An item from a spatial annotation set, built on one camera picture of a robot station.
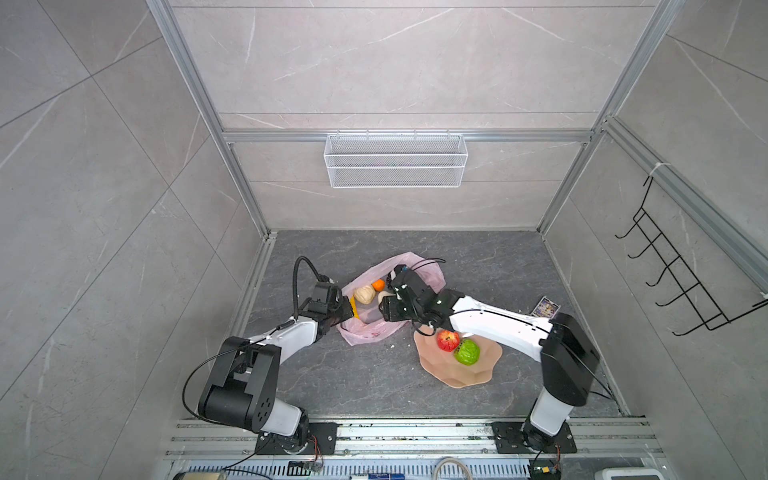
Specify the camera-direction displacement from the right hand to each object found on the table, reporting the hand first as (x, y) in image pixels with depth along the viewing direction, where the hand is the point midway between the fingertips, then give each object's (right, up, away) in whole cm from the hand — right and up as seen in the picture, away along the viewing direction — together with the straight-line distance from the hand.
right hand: (386, 305), depth 85 cm
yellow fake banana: (-10, -2, +10) cm, 15 cm away
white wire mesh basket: (+3, +47, +15) cm, 49 cm away
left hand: (-12, 0, +9) cm, 15 cm away
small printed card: (+52, -3, +11) cm, 54 cm away
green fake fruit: (+23, -13, -3) cm, 26 cm away
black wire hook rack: (+67, +3, -26) cm, 71 cm away
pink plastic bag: (-4, -6, +2) cm, 8 cm away
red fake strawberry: (+18, -10, -1) cm, 20 cm away
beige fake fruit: (-7, +2, +10) cm, 12 cm away
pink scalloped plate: (+17, -18, 0) cm, 25 cm away
